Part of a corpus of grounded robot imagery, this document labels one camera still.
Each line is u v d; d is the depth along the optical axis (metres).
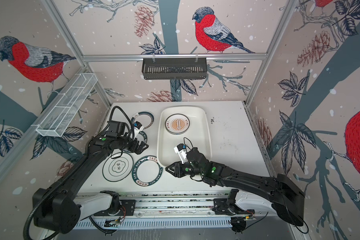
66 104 0.78
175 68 1.05
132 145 0.71
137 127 0.73
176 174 0.65
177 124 1.06
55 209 0.38
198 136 1.05
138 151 0.73
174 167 0.66
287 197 0.41
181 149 0.67
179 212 0.73
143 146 0.73
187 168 0.63
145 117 1.11
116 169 0.87
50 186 0.65
